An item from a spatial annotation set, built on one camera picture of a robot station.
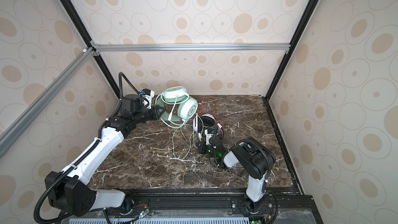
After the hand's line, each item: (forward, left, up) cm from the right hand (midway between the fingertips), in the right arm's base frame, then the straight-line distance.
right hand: (196, 143), depth 93 cm
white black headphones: (+13, -7, +5) cm, 15 cm away
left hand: (+6, +13, +28) cm, 31 cm away
